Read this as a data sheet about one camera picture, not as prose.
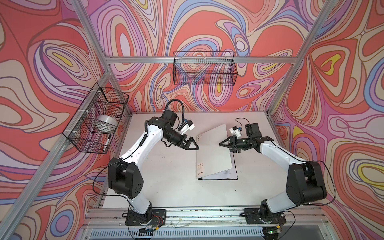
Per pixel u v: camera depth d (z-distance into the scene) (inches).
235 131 32.3
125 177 17.3
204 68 37.8
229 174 34.6
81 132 27.2
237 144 29.7
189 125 28.5
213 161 35.6
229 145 30.2
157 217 28.8
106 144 28.2
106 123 27.7
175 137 26.9
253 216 29.0
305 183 17.4
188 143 26.5
